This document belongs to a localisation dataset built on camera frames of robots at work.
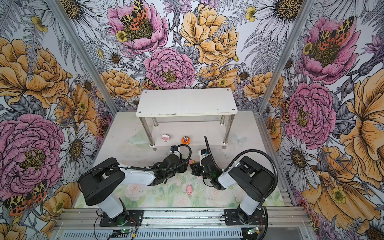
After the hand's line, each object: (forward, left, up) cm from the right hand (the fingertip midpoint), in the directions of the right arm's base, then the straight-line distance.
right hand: (191, 169), depth 90 cm
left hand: (+2, +3, +2) cm, 4 cm away
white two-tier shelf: (+42, -6, +1) cm, 42 cm away
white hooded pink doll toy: (+16, +15, +11) cm, 24 cm away
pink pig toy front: (-12, +1, +2) cm, 12 cm away
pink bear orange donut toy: (+14, +3, +10) cm, 18 cm away
